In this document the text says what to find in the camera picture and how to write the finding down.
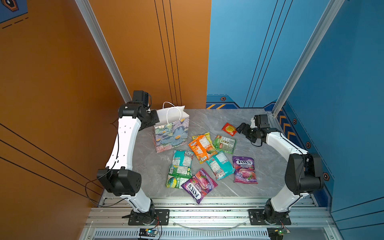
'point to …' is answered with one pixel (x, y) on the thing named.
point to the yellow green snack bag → (208, 137)
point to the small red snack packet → (230, 129)
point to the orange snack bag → (201, 148)
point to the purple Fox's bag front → (199, 185)
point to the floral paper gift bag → (172, 132)
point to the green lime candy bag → (177, 175)
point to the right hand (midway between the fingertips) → (241, 131)
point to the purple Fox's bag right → (244, 170)
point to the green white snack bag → (225, 144)
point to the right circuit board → (277, 233)
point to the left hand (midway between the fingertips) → (155, 118)
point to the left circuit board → (148, 232)
